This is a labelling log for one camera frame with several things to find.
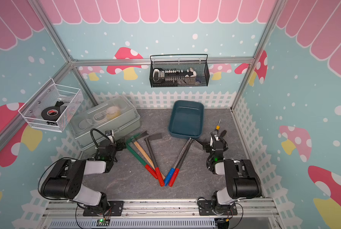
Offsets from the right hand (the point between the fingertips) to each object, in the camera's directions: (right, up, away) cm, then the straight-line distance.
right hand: (213, 138), depth 94 cm
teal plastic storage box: (-16, +13, +19) cm, 28 cm away
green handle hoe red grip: (-40, -18, -9) cm, 45 cm away
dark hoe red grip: (-25, -20, -9) cm, 33 cm away
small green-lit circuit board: (-63, -41, -21) cm, 78 cm away
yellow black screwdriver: (+7, +7, +14) cm, 17 cm away
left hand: (-64, -1, +1) cm, 64 cm away
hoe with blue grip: (-28, -19, -9) cm, 35 cm away
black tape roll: (-88, +15, -23) cm, 92 cm away
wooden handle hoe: (-48, +2, +7) cm, 48 cm away
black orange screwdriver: (+9, +3, +8) cm, 13 cm away
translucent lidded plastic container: (-62, +16, -2) cm, 64 cm away
